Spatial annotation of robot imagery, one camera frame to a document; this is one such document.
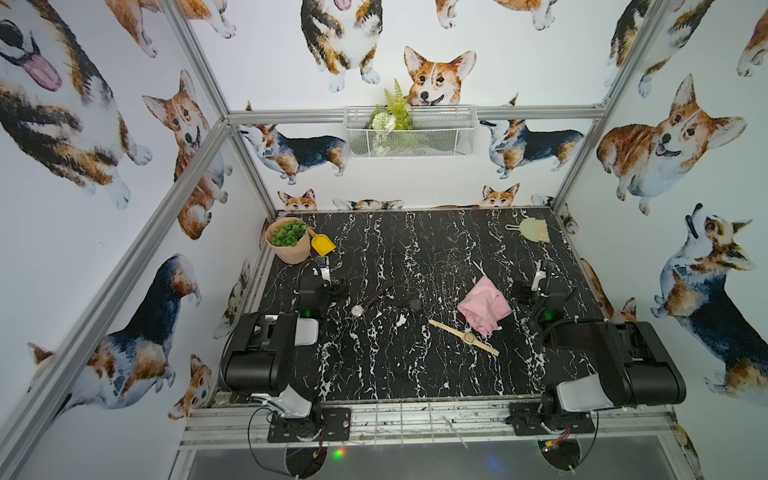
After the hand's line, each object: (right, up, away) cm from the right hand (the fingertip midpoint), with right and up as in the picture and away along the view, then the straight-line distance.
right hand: (531, 275), depth 93 cm
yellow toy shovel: (-70, +9, +17) cm, 73 cm away
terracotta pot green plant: (-76, +11, +2) cm, 77 cm away
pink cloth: (-15, -9, -2) cm, 18 cm away
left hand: (-62, +2, +2) cm, 62 cm away
